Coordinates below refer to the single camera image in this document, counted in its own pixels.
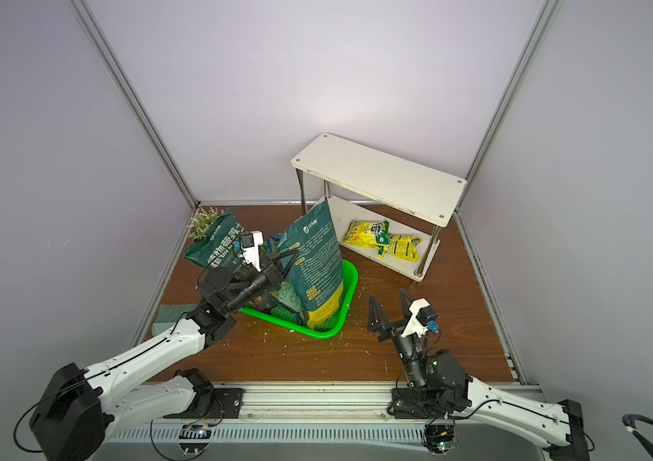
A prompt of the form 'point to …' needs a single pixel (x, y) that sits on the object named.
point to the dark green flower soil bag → (219, 246)
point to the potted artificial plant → (200, 222)
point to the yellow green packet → (370, 233)
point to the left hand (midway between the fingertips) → (298, 254)
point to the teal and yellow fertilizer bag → (319, 274)
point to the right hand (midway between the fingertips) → (391, 294)
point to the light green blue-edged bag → (272, 245)
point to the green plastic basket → (295, 322)
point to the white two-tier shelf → (386, 208)
